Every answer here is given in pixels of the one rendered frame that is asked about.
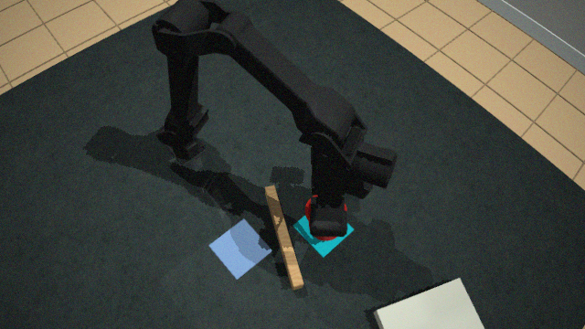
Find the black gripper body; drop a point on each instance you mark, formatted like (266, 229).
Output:
(328, 220)

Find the tan wooden plank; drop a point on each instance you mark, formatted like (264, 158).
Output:
(290, 261)

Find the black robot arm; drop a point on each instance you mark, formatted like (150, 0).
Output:
(322, 115)

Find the red cup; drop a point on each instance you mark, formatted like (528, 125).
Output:
(307, 213)

